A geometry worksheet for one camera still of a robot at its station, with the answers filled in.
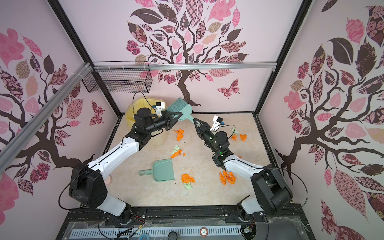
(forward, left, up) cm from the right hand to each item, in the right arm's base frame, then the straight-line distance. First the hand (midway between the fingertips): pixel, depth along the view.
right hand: (194, 119), depth 73 cm
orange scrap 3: (-19, +5, -31) cm, 37 cm away
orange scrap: (+13, +11, -30) cm, 35 cm away
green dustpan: (-12, +21, -34) cm, 41 cm away
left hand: (+1, +5, +1) cm, 6 cm away
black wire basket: (+36, +42, +2) cm, 55 cm away
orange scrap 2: (+12, -35, -34) cm, 51 cm away
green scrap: (-23, +5, -31) cm, 39 cm away
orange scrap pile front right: (-18, -19, -31) cm, 41 cm away
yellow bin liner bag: (+22, +35, -8) cm, 42 cm away
